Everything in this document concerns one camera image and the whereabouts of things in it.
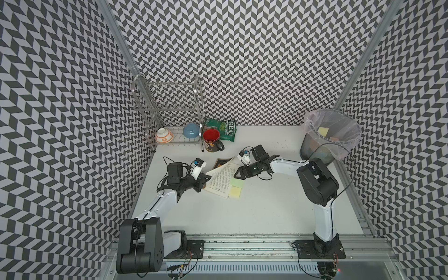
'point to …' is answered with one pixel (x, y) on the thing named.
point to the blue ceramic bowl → (191, 130)
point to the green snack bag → (227, 129)
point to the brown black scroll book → (217, 181)
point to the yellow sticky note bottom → (235, 192)
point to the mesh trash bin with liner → (330, 135)
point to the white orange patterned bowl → (164, 135)
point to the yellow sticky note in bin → (323, 130)
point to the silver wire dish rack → (172, 113)
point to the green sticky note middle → (237, 182)
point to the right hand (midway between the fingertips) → (238, 177)
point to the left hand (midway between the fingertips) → (207, 177)
